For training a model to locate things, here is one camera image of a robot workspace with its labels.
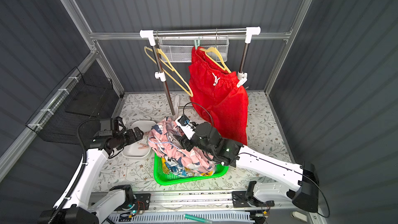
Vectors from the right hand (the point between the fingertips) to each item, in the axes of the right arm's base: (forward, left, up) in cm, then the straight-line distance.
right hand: (180, 129), depth 65 cm
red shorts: (+18, -17, +2) cm, 25 cm away
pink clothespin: (+5, +26, -28) cm, 39 cm away
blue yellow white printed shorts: (-8, +7, -25) cm, 28 cm away
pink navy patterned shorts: (+2, +12, -15) cm, 19 cm away
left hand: (+4, +26, -14) cm, 29 cm away
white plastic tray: (+3, +33, -28) cm, 43 cm away
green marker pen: (-29, -7, -29) cm, 42 cm away
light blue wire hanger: (+1, +11, -14) cm, 18 cm away
